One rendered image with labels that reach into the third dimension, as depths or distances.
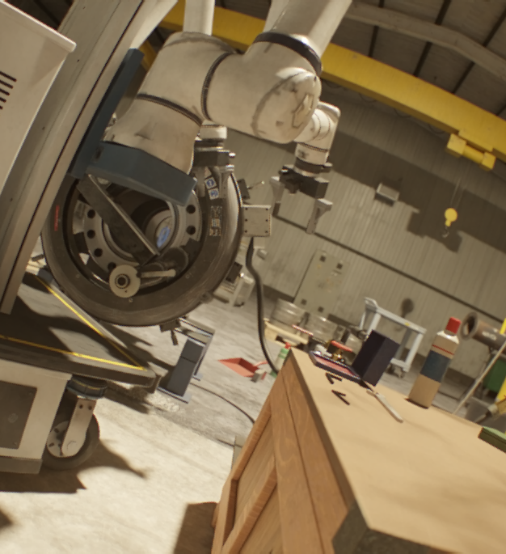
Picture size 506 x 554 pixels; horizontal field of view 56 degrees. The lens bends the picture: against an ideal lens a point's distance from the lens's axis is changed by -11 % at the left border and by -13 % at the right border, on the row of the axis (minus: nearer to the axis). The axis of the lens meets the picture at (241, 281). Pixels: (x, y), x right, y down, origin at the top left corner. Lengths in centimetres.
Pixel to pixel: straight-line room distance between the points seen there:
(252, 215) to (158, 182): 89
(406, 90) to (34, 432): 1295
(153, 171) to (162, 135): 7
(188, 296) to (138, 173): 92
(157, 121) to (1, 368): 54
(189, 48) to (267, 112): 22
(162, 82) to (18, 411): 68
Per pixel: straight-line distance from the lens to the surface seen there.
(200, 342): 222
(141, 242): 184
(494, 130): 1382
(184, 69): 104
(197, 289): 182
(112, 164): 101
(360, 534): 40
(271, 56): 100
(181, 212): 197
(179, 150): 102
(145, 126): 101
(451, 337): 131
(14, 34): 91
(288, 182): 143
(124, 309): 187
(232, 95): 98
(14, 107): 91
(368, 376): 118
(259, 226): 185
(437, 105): 1356
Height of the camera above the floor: 60
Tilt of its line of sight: 1 degrees down
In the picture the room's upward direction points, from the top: 24 degrees clockwise
